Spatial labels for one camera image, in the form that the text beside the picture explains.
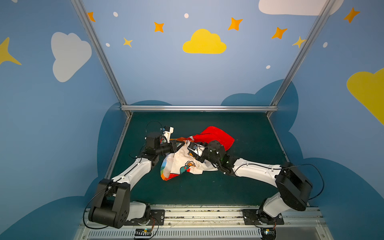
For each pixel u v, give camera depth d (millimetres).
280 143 1107
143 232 727
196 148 668
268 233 733
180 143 835
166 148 733
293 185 446
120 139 1105
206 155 708
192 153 747
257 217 734
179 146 817
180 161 861
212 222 737
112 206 413
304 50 842
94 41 790
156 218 738
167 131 768
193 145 675
